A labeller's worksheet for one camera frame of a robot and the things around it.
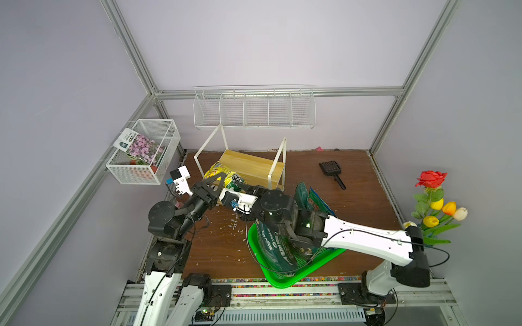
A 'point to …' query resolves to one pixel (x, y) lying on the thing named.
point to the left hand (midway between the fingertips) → (227, 176)
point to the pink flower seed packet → (140, 149)
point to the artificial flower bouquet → (433, 216)
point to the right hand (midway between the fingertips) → (238, 184)
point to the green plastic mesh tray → (317, 260)
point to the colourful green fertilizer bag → (317, 203)
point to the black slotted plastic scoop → (332, 168)
